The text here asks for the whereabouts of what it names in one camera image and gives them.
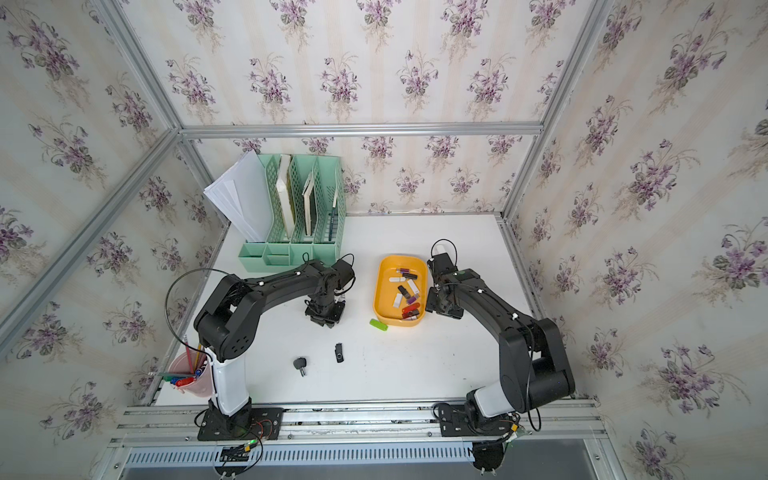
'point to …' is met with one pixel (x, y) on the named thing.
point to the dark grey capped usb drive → (403, 290)
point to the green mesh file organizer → (328, 216)
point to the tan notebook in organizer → (306, 194)
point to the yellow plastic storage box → (388, 300)
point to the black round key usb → (299, 364)
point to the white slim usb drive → (413, 286)
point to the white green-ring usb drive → (397, 279)
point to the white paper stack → (243, 191)
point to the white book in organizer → (285, 196)
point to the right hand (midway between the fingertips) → (442, 307)
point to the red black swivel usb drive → (407, 314)
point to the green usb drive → (378, 324)
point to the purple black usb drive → (410, 276)
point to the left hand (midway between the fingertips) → (334, 326)
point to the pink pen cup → (192, 371)
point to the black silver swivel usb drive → (339, 352)
